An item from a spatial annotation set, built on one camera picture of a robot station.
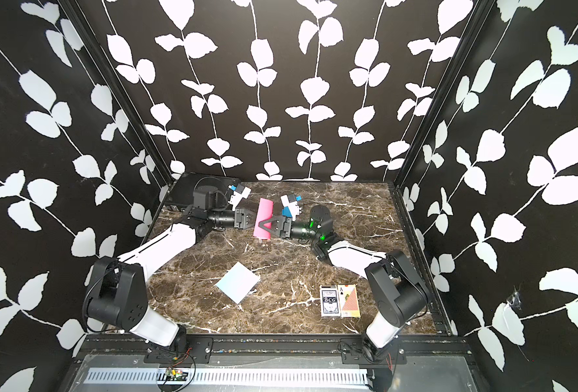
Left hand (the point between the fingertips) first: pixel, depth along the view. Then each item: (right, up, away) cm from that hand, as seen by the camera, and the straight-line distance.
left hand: (264, 218), depth 77 cm
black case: (-42, +10, +31) cm, 53 cm away
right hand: (0, -3, -4) cm, 5 cm away
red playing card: (+29, -29, +6) cm, 42 cm away
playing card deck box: (+22, -29, +6) cm, 37 cm away
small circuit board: (-25, -46, -7) cm, 53 cm away
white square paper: (-11, -25, +11) cm, 29 cm away
